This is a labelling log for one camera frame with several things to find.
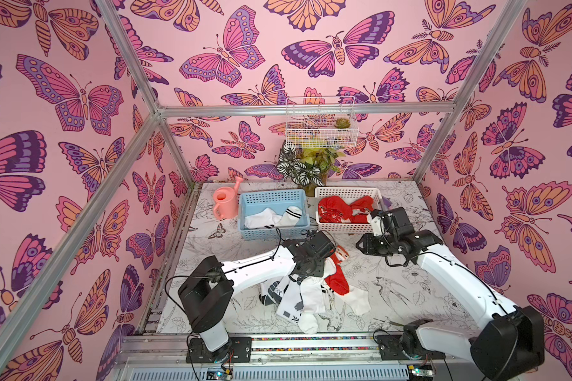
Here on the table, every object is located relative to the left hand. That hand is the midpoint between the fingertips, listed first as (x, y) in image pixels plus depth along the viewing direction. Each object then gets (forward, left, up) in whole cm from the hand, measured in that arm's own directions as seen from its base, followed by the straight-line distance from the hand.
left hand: (320, 267), depth 83 cm
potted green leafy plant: (+34, +4, +16) cm, 38 cm away
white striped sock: (+26, +22, -7) cm, 35 cm away
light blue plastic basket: (+35, +17, -4) cm, 39 cm away
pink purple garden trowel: (+34, -34, -5) cm, 49 cm away
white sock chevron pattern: (-8, +12, -4) cm, 15 cm away
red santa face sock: (+30, -21, -5) cm, 37 cm away
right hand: (+6, -14, +7) cm, 17 cm away
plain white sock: (-9, +2, -6) cm, 11 cm away
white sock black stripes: (+27, +10, -7) cm, 30 cm away
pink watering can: (+28, +38, +3) cm, 47 cm away
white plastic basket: (+38, -16, -3) cm, 41 cm away
